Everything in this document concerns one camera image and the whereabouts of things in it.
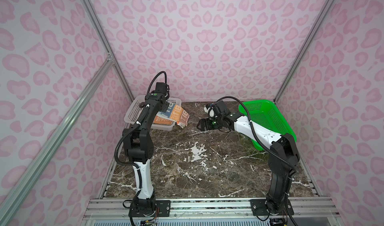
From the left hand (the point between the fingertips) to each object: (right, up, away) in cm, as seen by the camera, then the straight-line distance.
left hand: (158, 103), depth 94 cm
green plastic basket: (+75, -7, +16) cm, 77 cm away
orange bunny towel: (-2, -11, +10) cm, 15 cm away
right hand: (+28, -13, -8) cm, 32 cm away
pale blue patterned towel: (+6, -7, -1) cm, 9 cm away
